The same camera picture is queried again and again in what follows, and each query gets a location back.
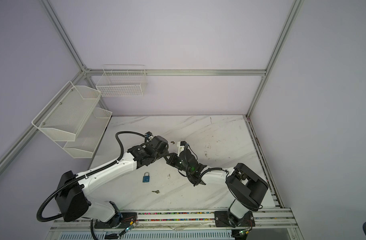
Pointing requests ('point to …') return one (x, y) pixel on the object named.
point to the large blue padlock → (146, 178)
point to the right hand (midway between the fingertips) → (161, 156)
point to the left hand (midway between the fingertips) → (164, 149)
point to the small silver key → (157, 191)
